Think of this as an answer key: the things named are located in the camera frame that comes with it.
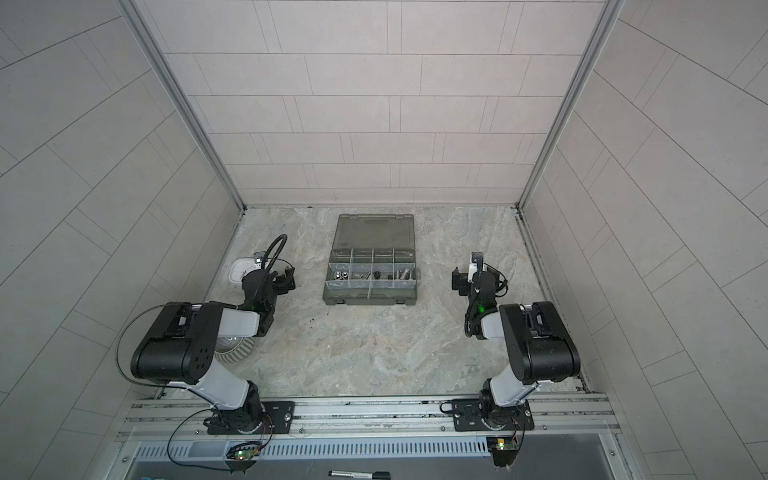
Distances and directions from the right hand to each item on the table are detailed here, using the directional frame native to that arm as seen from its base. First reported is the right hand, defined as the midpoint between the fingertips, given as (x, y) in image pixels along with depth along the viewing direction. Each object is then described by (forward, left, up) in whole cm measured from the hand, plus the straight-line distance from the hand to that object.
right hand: (472, 265), depth 94 cm
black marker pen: (-50, +31, -5) cm, 59 cm away
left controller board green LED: (-44, +61, -1) cm, 75 cm away
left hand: (+4, +61, +2) cm, 61 cm away
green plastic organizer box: (+10, +32, -9) cm, 35 cm away
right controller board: (-47, +2, -6) cm, 47 cm away
